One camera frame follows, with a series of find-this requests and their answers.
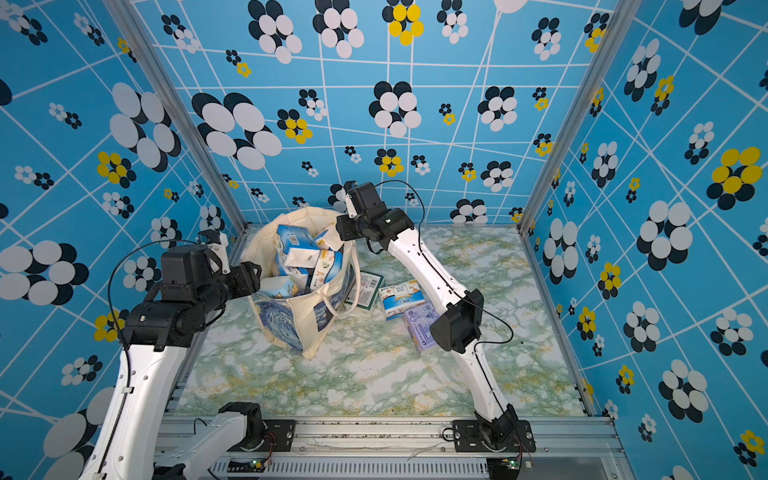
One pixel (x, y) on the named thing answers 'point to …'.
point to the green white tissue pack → (369, 286)
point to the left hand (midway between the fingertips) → (251, 266)
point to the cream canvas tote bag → (284, 320)
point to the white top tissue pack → (279, 286)
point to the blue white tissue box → (328, 268)
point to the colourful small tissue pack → (398, 298)
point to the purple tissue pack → (418, 321)
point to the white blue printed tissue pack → (297, 280)
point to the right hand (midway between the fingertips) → (349, 222)
